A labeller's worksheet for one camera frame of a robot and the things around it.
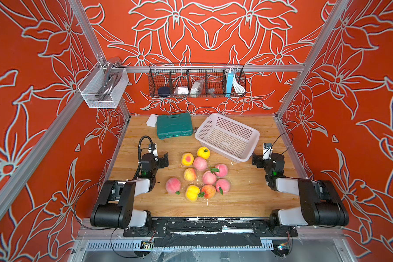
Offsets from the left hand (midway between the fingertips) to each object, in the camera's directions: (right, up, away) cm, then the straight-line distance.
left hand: (158, 152), depth 93 cm
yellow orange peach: (+19, -11, -7) cm, 23 cm away
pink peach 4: (+25, -5, -5) cm, 26 cm away
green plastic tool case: (+4, +16, +17) cm, 24 cm away
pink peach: (+11, -14, -13) cm, 22 cm away
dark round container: (+3, +36, +1) cm, 36 cm away
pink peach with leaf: (+29, -12, -9) cm, 33 cm away
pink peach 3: (+37, -8, -7) cm, 39 cm away
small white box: (-10, +20, +22) cm, 31 cm away
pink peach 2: (+37, -15, -12) cm, 41 cm away
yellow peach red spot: (+18, -3, -3) cm, 18 cm away
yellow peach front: (+20, -18, -14) cm, 30 cm away
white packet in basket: (+15, +35, -5) cm, 39 cm away
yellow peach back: (+27, 0, 0) cm, 27 cm away
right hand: (+59, +1, -1) cm, 59 cm away
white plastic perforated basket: (+44, +7, +14) cm, 46 cm away
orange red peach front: (+29, -17, -14) cm, 36 cm away
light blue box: (+41, +34, -3) cm, 54 cm away
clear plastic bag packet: (+23, +37, -2) cm, 43 cm away
